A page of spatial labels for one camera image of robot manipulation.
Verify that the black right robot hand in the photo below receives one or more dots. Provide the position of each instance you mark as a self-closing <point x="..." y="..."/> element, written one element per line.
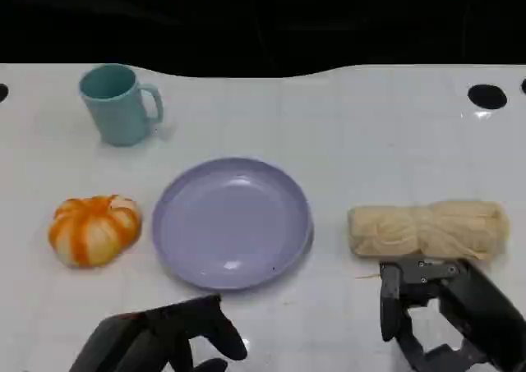
<point x="481" y="306"/>

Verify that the beige towel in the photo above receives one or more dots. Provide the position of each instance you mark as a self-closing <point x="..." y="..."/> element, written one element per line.
<point x="427" y="230"/>

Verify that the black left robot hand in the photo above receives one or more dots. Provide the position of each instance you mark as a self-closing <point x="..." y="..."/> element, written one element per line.
<point x="135" y="339"/>

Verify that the orange and white bread roll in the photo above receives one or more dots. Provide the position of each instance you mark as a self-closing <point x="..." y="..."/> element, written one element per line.
<point x="94" y="230"/>

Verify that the pale green mug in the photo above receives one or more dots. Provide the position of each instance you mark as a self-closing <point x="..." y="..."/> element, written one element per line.
<point x="117" y="113"/>

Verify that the lilac plate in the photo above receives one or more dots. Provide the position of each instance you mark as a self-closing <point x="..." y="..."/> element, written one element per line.
<point x="230" y="224"/>

